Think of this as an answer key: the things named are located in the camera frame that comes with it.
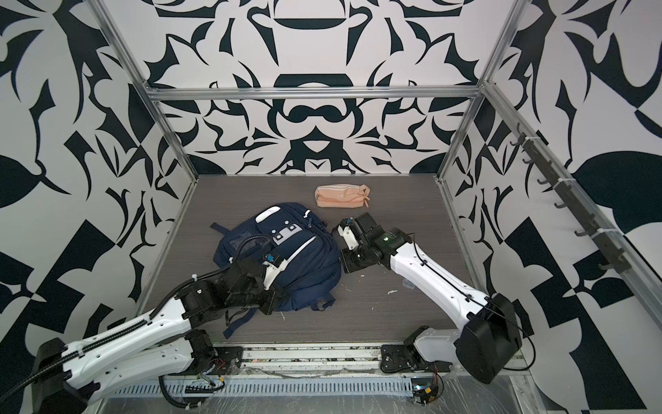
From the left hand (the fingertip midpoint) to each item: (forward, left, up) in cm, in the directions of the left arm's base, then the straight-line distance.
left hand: (290, 289), depth 74 cm
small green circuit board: (-23, -36, -15) cm, 45 cm away
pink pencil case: (+45, -18, -13) cm, 50 cm away
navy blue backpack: (+22, 0, -6) cm, 22 cm away
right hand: (+8, -16, 0) cm, 18 cm away
